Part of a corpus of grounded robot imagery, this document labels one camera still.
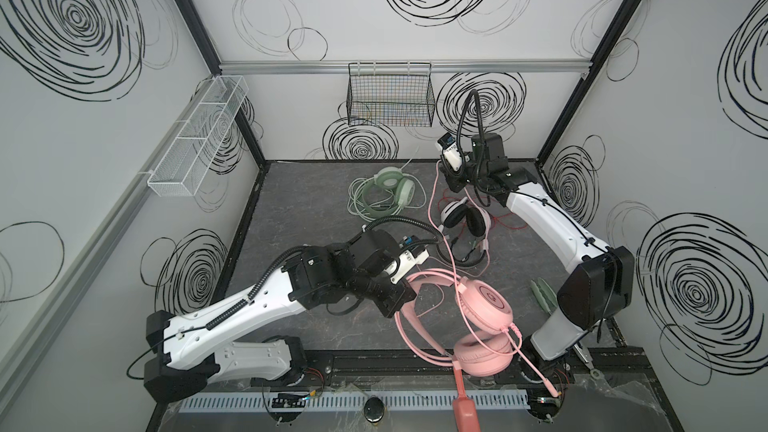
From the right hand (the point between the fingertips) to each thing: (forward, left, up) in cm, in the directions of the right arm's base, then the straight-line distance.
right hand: (443, 164), depth 83 cm
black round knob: (-55, +18, -16) cm, 60 cm away
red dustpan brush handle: (-53, -2, -25) cm, 59 cm away
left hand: (-37, +9, -2) cm, 38 cm away
